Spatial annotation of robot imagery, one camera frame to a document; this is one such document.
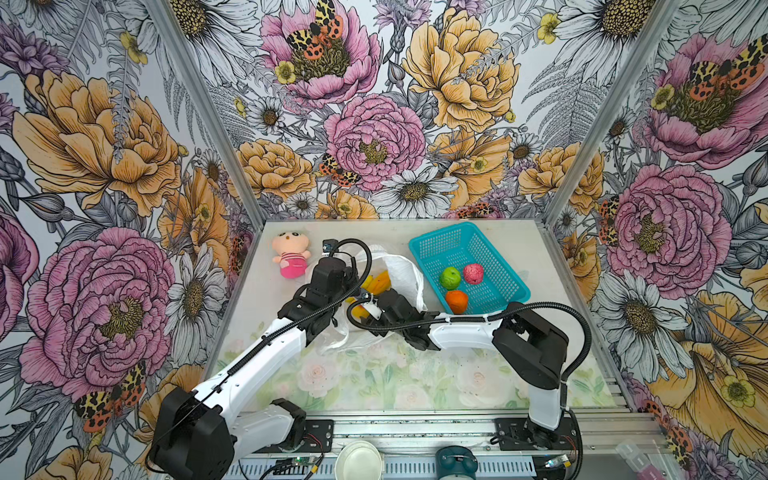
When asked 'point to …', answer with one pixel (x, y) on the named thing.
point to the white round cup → (359, 460)
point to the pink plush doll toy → (293, 253)
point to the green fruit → (450, 278)
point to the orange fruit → (457, 301)
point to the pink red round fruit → (474, 273)
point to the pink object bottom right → (650, 472)
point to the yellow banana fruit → (377, 285)
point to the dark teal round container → (456, 460)
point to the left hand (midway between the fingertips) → (349, 277)
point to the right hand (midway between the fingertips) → (372, 312)
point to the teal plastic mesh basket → (503, 283)
